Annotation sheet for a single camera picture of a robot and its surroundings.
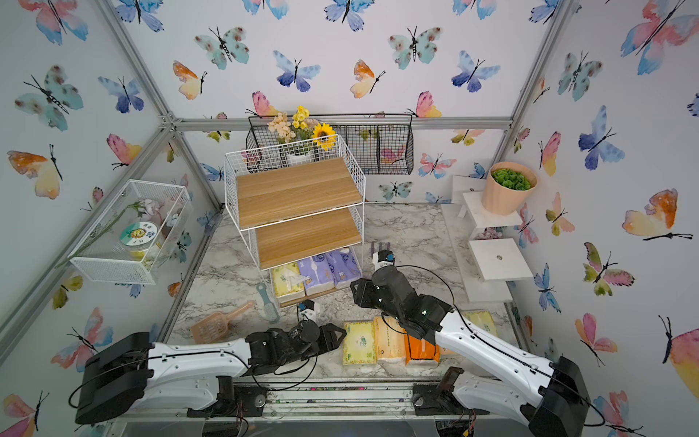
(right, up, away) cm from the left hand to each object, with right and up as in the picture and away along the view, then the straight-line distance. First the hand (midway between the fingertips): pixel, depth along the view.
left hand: (346, 337), depth 78 cm
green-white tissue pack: (+4, -3, +1) cm, 5 cm away
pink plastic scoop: (-43, -1, +10) cm, 44 cm away
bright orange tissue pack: (+21, -3, -1) cm, 21 cm away
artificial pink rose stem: (-56, +37, -2) cm, 67 cm away
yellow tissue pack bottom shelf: (-20, +13, +12) cm, 27 cm away
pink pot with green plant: (+45, +43, 0) cm, 62 cm away
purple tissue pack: (-10, +16, +13) cm, 23 cm away
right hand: (+3, +16, -4) cm, 17 cm away
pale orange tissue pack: (+13, -3, +2) cm, 13 cm away
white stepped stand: (+42, +20, +5) cm, 46 cm away
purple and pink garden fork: (+12, +24, +29) cm, 40 cm away
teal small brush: (-26, +5, +12) cm, 29 cm away
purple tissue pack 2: (-2, +18, +18) cm, 25 cm away
